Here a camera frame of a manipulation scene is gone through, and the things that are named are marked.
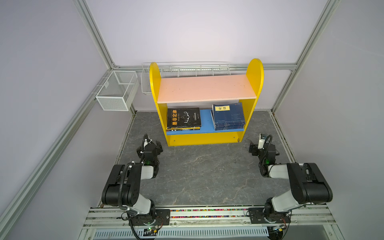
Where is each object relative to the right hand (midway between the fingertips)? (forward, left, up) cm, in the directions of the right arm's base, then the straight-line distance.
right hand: (260, 143), depth 93 cm
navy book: (+10, +21, +14) cm, 27 cm away
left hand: (-2, +69, +1) cm, 69 cm away
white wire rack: (+36, +55, +31) cm, 73 cm away
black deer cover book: (+11, +48, +12) cm, 51 cm away
